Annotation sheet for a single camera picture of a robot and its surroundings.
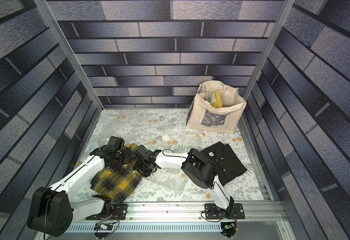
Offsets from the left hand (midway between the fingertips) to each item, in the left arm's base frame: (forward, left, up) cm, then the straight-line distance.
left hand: (130, 158), depth 86 cm
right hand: (-6, -2, -4) cm, 8 cm away
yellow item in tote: (+32, -54, +15) cm, 64 cm away
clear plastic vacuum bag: (+11, -17, -5) cm, 21 cm away
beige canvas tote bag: (+26, -43, +10) cm, 52 cm away
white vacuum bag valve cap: (+18, -19, -5) cm, 27 cm away
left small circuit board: (-32, +9, -8) cm, 34 cm away
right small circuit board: (-31, -54, -10) cm, 63 cm away
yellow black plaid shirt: (-14, +5, -4) cm, 16 cm away
